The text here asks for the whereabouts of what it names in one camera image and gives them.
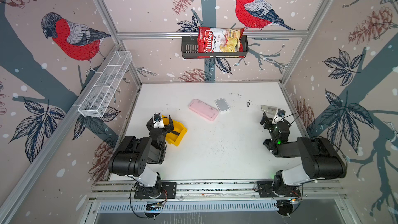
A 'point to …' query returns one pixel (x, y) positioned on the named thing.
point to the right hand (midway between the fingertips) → (271, 116)
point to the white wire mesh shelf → (97, 100)
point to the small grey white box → (222, 104)
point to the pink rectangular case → (203, 109)
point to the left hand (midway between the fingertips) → (160, 116)
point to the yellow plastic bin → (171, 138)
